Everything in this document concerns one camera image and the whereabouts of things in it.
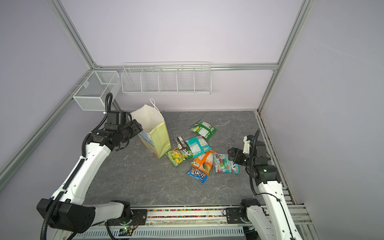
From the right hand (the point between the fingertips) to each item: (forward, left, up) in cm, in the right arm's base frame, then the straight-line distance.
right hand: (236, 153), depth 76 cm
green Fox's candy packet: (+28, +16, -14) cm, 35 cm away
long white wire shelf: (+54, +42, +10) cm, 69 cm away
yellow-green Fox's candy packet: (+6, +33, -14) cm, 37 cm away
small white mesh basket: (+24, +76, +19) cm, 83 cm away
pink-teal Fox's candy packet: (+1, +6, -15) cm, 16 cm away
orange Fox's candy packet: (+2, +17, -15) cm, 22 cm away
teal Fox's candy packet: (+13, +20, -14) cm, 28 cm away
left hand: (+9, +51, +9) cm, 53 cm away
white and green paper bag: (+8, +43, +4) cm, 44 cm away
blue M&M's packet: (-5, +20, -15) cm, 26 cm away
